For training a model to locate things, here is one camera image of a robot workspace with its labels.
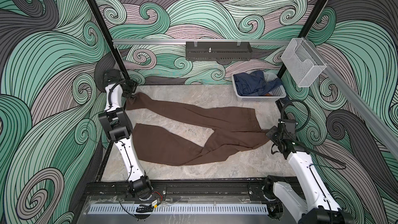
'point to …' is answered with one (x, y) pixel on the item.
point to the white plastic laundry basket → (278, 93)
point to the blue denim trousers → (254, 83)
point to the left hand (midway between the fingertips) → (138, 85)
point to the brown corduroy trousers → (238, 128)
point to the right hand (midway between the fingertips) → (273, 131)
